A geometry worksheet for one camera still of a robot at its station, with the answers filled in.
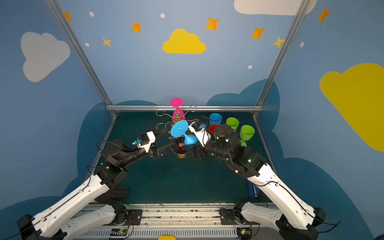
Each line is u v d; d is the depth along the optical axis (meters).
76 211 0.44
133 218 0.74
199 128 0.49
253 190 0.81
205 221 0.74
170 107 0.86
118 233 0.73
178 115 0.77
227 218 0.74
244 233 0.73
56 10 0.69
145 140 0.46
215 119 1.02
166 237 0.69
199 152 0.52
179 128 0.54
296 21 0.74
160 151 0.52
